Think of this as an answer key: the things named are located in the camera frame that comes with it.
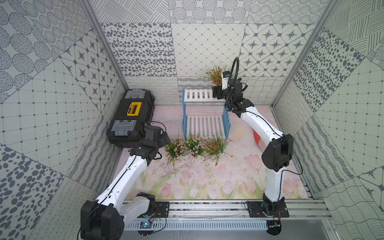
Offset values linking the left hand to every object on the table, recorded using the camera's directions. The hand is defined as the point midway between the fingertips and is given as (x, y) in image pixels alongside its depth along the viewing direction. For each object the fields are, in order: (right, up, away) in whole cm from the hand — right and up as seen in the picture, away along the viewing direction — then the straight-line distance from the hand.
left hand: (162, 137), depth 81 cm
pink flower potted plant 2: (+18, -4, -3) cm, 19 cm away
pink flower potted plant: (+7, -7, -2) cm, 10 cm away
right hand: (+33, +29, +5) cm, 45 cm away
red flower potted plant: (+29, -6, -2) cm, 30 cm away
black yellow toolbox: (-21, +16, +14) cm, 30 cm away
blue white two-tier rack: (+24, +13, +32) cm, 43 cm away
